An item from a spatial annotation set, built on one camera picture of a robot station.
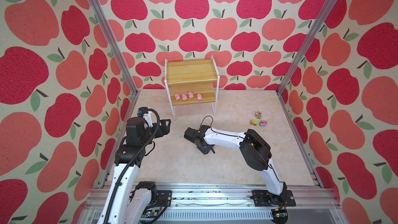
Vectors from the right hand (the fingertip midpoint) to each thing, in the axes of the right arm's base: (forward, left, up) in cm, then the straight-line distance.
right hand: (211, 144), depth 91 cm
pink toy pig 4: (+22, +10, +17) cm, 29 cm away
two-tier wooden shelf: (+19, +13, +31) cm, 39 cm away
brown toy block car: (+24, -31, 0) cm, 39 cm away
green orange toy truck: (+18, -27, -1) cm, 33 cm away
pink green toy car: (+18, -33, -1) cm, 38 cm away
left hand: (-3, +23, +23) cm, 33 cm away
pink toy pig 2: (+21, +19, +17) cm, 33 cm away
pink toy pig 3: (+24, +15, +16) cm, 32 cm away
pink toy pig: (+20, +23, +17) cm, 35 cm away
